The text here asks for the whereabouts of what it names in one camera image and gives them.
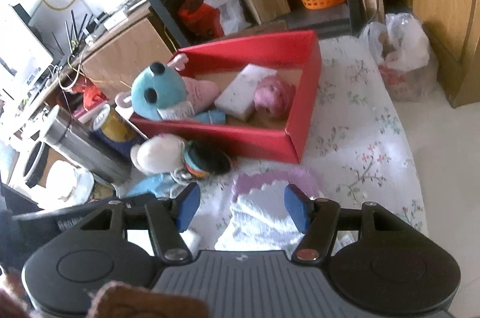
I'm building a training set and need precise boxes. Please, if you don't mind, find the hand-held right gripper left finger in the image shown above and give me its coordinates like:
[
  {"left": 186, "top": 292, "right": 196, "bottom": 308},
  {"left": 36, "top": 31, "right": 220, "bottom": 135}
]
[{"left": 79, "top": 182, "right": 202, "bottom": 263}]

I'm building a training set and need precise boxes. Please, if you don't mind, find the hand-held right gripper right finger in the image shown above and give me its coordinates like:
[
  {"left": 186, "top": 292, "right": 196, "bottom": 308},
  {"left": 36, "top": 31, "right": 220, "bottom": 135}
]
[{"left": 284, "top": 184, "right": 400, "bottom": 262}]

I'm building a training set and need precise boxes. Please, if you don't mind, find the white purple knitted cloth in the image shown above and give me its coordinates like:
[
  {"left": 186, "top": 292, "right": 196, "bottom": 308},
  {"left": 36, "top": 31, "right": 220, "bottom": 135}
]
[{"left": 215, "top": 168, "right": 357, "bottom": 252}]

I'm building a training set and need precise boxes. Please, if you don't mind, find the dark pouch striped rim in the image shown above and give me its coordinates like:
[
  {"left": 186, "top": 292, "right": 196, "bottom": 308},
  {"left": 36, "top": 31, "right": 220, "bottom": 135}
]
[{"left": 182, "top": 141, "right": 234, "bottom": 180}]

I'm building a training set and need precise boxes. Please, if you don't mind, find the white plush toy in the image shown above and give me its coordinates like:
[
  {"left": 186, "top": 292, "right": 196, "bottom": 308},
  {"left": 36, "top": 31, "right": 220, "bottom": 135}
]
[{"left": 130, "top": 133, "right": 185, "bottom": 175}]

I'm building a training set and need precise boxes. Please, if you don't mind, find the red cardboard box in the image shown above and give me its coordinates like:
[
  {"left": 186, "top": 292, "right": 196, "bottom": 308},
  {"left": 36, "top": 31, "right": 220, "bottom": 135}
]
[{"left": 129, "top": 31, "right": 321, "bottom": 165}]

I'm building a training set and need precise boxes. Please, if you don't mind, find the pink plush toy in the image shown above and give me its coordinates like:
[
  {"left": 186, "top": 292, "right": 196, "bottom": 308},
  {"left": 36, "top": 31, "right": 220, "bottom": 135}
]
[{"left": 254, "top": 75, "right": 297, "bottom": 117}]

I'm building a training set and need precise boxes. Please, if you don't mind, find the blue mouse plush toy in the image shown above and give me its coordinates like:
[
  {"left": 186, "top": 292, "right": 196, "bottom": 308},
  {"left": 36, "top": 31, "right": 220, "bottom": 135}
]
[{"left": 115, "top": 53, "right": 227, "bottom": 126}]

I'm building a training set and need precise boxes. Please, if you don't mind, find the white sponge block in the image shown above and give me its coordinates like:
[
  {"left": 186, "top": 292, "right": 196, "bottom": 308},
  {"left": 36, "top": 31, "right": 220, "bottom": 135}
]
[{"left": 214, "top": 64, "right": 278, "bottom": 117}]

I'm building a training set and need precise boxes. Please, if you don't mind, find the white plastic container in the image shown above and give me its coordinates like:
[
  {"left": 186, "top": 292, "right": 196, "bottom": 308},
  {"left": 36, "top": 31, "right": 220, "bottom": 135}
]
[{"left": 45, "top": 158, "right": 95, "bottom": 202}]

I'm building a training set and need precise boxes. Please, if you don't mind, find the steel thermos bottle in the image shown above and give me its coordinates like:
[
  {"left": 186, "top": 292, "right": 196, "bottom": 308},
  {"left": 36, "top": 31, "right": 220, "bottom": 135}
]
[{"left": 39, "top": 106, "right": 132, "bottom": 185}]

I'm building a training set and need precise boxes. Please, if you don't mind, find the floral tablecloth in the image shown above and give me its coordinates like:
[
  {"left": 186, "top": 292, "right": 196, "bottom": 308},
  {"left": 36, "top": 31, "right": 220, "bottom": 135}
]
[{"left": 120, "top": 36, "right": 430, "bottom": 251}]

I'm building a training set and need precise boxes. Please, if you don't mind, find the blue yellow drink can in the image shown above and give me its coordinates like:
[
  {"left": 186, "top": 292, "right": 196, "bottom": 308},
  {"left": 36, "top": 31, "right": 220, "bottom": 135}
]
[{"left": 92, "top": 105, "right": 147, "bottom": 157}]

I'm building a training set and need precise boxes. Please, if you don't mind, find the wooden television stand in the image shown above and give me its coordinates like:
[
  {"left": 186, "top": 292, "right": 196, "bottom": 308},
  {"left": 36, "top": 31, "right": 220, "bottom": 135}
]
[{"left": 7, "top": 5, "right": 177, "bottom": 138}]

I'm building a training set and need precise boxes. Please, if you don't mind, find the flat screen monitor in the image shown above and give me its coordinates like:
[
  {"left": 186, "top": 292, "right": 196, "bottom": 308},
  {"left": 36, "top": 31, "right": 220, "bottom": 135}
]
[{"left": 0, "top": 5, "right": 55, "bottom": 97}]

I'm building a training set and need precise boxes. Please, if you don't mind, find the red white plastic bag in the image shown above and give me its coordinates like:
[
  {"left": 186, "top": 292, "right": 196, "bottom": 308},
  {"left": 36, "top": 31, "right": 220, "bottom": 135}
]
[{"left": 177, "top": 0, "right": 250, "bottom": 39}]

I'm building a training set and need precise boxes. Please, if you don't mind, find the black antenna router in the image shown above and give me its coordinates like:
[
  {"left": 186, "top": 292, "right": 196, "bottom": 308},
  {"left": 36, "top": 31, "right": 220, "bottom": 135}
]
[{"left": 50, "top": 12, "right": 100, "bottom": 56}]

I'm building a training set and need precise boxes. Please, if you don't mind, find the wooden cabinet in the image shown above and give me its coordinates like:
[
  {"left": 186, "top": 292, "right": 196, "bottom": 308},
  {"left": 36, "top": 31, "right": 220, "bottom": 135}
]
[{"left": 375, "top": 0, "right": 480, "bottom": 109}]

